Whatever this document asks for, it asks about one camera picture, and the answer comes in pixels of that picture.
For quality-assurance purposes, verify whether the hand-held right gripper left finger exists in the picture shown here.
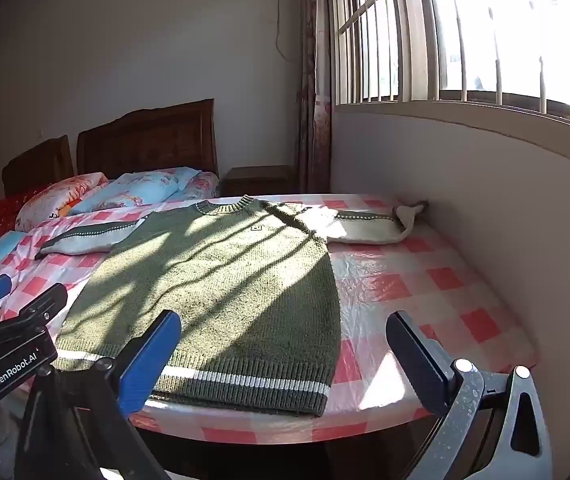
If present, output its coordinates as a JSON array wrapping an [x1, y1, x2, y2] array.
[[12, 309, 183, 480]]

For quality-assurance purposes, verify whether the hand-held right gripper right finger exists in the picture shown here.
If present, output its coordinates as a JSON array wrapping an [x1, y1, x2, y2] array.
[[386, 311, 553, 480]]

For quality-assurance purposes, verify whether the green knitted sweater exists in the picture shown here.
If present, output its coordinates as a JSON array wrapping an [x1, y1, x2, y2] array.
[[35, 195, 428, 417]]

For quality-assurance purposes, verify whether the red white checked bed sheet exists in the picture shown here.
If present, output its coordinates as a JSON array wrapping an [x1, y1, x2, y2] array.
[[0, 192, 541, 446]]

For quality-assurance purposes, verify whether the orange floral pillow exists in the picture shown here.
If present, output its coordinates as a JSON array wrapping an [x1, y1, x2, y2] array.
[[16, 172, 110, 233]]

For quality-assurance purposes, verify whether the small wooden headboard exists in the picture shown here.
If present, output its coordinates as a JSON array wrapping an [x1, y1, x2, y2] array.
[[2, 135, 74, 196]]

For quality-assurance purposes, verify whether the light blue floral pillow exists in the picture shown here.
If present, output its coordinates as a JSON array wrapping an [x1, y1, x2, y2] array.
[[67, 167, 201, 216]]

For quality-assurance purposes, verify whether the large wooden headboard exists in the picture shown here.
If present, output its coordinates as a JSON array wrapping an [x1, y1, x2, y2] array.
[[76, 99, 218, 181]]

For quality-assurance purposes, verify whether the wooden nightstand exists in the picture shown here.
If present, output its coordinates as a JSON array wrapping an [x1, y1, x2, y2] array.
[[220, 165, 298, 197]]

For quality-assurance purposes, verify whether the floral curtain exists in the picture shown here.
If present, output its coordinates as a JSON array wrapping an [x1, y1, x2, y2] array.
[[292, 0, 337, 194]]

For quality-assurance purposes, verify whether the barred window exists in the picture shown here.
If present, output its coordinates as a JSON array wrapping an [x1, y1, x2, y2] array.
[[327, 0, 570, 133]]

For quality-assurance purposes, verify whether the air conditioner cable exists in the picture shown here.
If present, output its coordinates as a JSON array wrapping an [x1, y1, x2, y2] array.
[[275, 0, 297, 63]]

